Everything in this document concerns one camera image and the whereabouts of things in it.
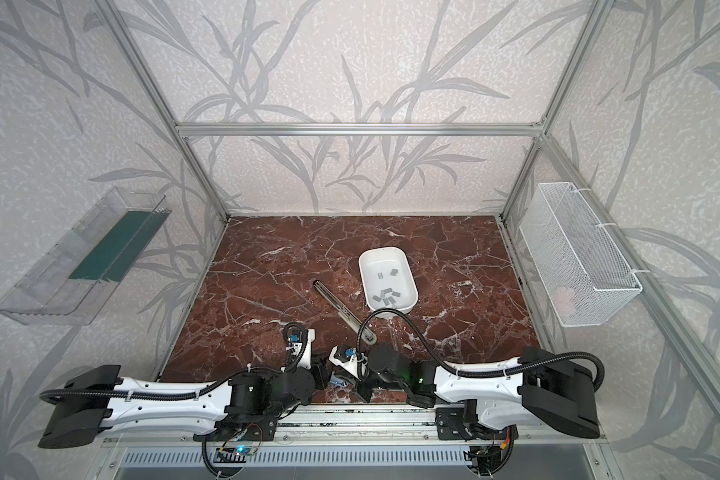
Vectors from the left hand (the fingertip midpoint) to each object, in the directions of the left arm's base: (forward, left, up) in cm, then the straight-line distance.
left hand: (341, 352), depth 78 cm
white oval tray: (+28, -13, -10) cm, 32 cm away
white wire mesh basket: (+8, -52, +27) cm, 59 cm away
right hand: (-3, 0, +2) cm, 4 cm away
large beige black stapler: (+15, +1, -6) cm, 16 cm away
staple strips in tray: (+23, -12, -9) cm, 27 cm away
